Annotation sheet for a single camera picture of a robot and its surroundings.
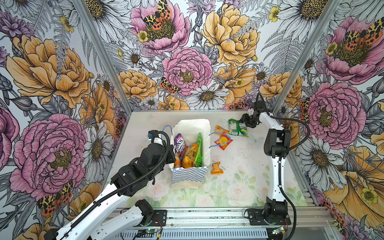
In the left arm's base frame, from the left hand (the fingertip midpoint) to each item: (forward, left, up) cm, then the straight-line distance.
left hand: (172, 151), depth 69 cm
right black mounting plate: (-23, -40, -25) cm, 52 cm away
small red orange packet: (+23, -30, -24) cm, 44 cm away
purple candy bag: (+13, -1, -16) cm, 20 cm away
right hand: (+35, -45, -24) cm, 62 cm away
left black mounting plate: (-22, +8, -26) cm, 35 cm away
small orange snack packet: (+2, -23, -25) cm, 34 cm away
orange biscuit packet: (+32, -27, -24) cm, 48 cm away
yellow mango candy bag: (+4, -7, -14) cm, 16 cm away
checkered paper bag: (-8, -9, -12) cm, 17 cm away
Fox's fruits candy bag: (+2, -1, -15) cm, 16 cm away
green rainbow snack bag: (+32, -40, -24) cm, 57 cm away
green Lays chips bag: (+3, -12, -11) cm, 17 cm away
